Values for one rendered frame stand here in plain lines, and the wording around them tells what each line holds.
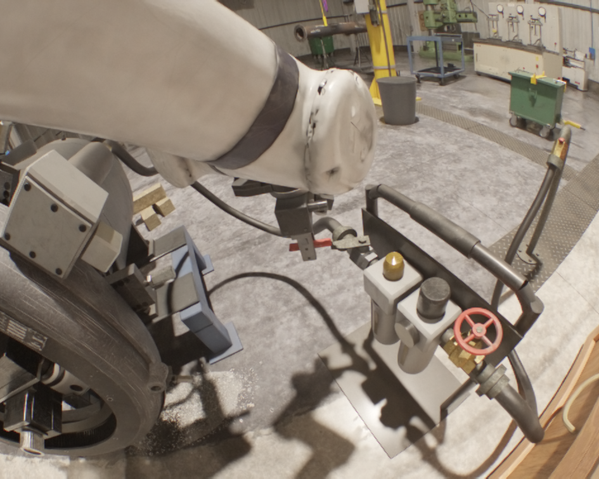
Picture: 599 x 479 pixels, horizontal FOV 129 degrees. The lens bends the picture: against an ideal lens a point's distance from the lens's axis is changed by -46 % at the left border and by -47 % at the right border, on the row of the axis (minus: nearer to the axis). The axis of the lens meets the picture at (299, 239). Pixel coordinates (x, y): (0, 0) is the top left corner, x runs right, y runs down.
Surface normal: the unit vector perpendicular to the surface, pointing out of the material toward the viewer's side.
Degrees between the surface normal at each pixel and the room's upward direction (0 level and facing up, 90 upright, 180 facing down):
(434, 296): 0
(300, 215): 90
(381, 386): 0
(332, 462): 0
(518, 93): 90
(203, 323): 90
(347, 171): 96
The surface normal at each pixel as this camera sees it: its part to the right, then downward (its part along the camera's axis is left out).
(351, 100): 0.81, 0.21
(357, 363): -0.22, -0.74
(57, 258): 0.44, 0.51
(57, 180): 0.72, -0.69
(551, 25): -0.96, 0.28
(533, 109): -0.84, 0.48
